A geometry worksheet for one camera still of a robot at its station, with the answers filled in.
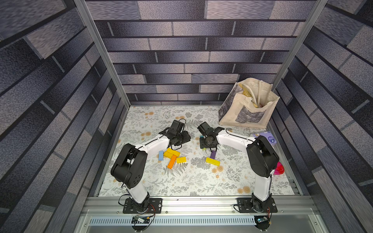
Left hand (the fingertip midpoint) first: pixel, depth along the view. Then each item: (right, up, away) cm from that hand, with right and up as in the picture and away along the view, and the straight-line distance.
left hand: (189, 137), depth 91 cm
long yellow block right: (+15, -15, -2) cm, 21 cm away
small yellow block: (-5, -15, 0) cm, 16 cm away
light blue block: (-19, -12, +1) cm, 22 cm away
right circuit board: (+37, -41, -19) cm, 58 cm away
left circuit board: (-26, -39, -20) cm, 51 cm away
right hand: (+10, -4, +4) cm, 11 cm away
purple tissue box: (+53, +1, +5) cm, 53 cm away
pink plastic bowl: (+48, -15, -15) cm, 53 cm away
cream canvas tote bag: (+37, +22, -5) cm, 43 cm away
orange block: (-11, -15, -1) cm, 19 cm away
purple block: (+15, -12, +1) cm, 19 cm away
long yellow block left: (-13, -10, +1) cm, 17 cm away
